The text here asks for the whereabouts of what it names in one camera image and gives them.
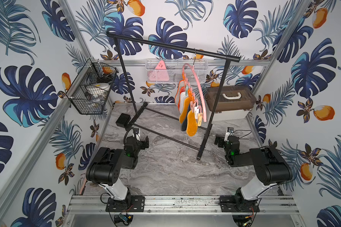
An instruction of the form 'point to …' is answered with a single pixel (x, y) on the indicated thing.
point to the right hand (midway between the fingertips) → (225, 135)
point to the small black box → (123, 120)
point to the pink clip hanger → (194, 87)
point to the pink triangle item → (160, 74)
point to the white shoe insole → (183, 96)
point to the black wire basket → (92, 72)
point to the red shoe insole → (180, 89)
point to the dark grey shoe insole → (183, 125)
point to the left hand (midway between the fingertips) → (139, 134)
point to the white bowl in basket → (98, 89)
